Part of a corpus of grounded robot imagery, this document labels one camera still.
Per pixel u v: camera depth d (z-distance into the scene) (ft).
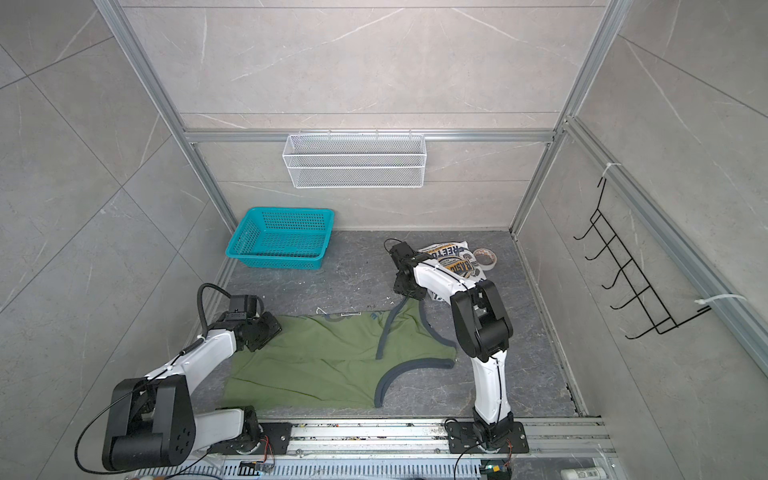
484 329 1.72
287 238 3.87
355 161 3.31
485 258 3.64
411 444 2.40
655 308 2.00
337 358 2.83
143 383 1.43
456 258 3.50
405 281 2.39
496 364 1.84
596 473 2.21
